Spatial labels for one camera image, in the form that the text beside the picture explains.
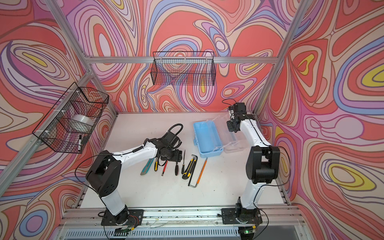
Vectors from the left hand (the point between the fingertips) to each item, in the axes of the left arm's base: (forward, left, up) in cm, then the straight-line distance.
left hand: (179, 156), depth 90 cm
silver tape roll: (+7, +46, +27) cm, 54 cm away
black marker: (-3, +47, +21) cm, 52 cm away
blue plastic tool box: (+18, -22, -6) cm, 29 cm away
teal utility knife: (-4, +20, -5) cm, 21 cm away
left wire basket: (+5, +54, +24) cm, 60 cm away
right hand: (+16, -36, +9) cm, 40 cm away
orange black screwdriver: (-9, -13, -5) cm, 17 cm away
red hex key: (-5, +9, -5) cm, 12 cm away
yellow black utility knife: (-6, -6, -4) cm, 9 cm away
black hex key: (-10, -7, -4) cm, 13 cm away
